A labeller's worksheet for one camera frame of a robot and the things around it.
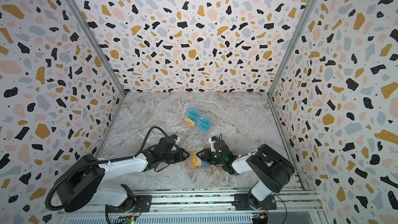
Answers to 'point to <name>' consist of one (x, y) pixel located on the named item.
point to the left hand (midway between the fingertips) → (191, 153)
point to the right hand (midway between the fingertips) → (197, 153)
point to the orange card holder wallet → (188, 163)
